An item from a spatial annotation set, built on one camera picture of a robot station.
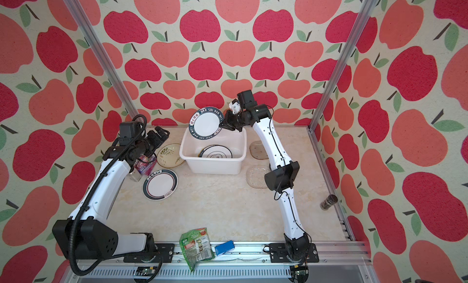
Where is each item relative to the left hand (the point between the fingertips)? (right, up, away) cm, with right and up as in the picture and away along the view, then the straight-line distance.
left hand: (166, 139), depth 80 cm
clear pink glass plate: (+42, -21, +19) cm, 51 cm away
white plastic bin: (+31, -1, +25) cm, 40 cm away
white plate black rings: (+19, -6, +26) cm, 33 cm away
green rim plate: (+17, +8, +8) cm, 20 cm away
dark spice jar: (+73, -27, -1) cm, 78 cm away
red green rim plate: (-9, -24, +15) cm, 29 cm away
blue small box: (+25, -46, -4) cm, 53 cm away
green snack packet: (+14, -45, -5) cm, 47 cm away
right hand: (+24, +5, +3) cm, 25 cm away
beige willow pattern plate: (-9, -9, +27) cm, 30 cm away
